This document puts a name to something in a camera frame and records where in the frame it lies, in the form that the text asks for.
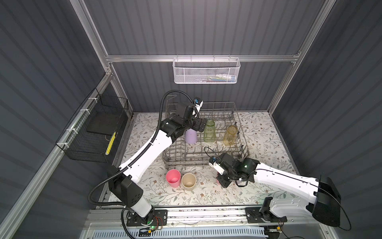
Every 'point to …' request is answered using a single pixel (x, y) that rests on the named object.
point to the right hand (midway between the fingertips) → (219, 178)
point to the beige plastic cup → (188, 181)
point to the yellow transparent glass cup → (229, 137)
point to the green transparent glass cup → (210, 132)
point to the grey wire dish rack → (192, 150)
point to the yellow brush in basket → (111, 143)
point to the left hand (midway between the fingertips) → (201, 118)
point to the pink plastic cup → (173, 178)
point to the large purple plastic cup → (191, 136)
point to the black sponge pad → (105, 122)
